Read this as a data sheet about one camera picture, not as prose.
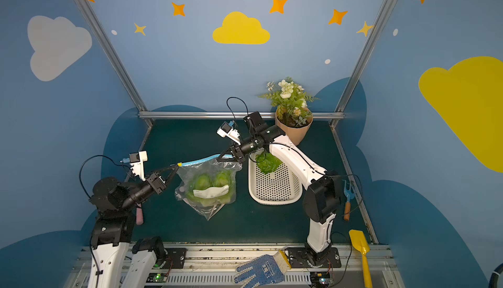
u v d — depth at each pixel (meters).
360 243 0.77
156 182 0.56
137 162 0.57
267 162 0.91
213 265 0.74
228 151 0.67
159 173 0.59
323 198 0.47
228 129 0.65
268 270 0.72
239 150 0.65
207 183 0.81
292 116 1.02
